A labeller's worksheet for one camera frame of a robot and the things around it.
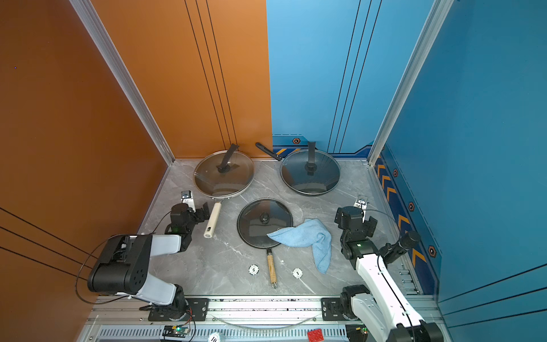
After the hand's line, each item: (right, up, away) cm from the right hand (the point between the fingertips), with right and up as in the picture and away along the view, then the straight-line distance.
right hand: (356, 212), depth 83 cm
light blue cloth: (-17, -10, +6) cm, 21 cm away
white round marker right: (-23, -23, -1) cm, 33 cm away
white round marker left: (-40, -22, 0) cm, 46 cm away
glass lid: (-15, +17, +20) cm, 30 cm away
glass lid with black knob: (-40, -4, +13) cm, 43 cm away
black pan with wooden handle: (-33, -21, -3) cm, 39 cm away
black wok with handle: (-16, +17, +21) cm, 31 cm away
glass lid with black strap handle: (-57, +16, +19) cm, 62 cm away
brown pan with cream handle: (-57, -6, -2) cm, 57 cm away
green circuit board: (-65, -38, -12) cm, 76 cm away
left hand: (-67, +3, +12) cm, 68 cm away
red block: (-18, -37, -15) cm, 44 cm away
